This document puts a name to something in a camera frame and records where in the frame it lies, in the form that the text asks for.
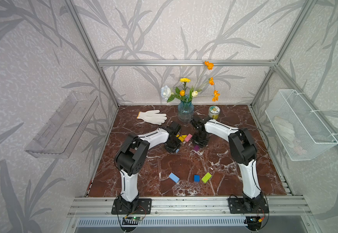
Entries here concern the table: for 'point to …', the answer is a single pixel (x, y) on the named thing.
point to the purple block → (196, 147)
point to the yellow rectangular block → (181, 139)
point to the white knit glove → (152, 116)
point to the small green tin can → (213, 112)
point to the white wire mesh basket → (305, 139)
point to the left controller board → (131, 220)
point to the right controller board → (253, 223)
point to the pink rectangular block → (188, 138)
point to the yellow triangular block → (184, 136)
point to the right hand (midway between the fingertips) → (193, 144)
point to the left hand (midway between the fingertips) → (180, 148)
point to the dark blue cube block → (196, 178)
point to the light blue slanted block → (174, 177)
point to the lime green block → (206, 177)
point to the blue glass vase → (185, 110)
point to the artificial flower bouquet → (167, 93)
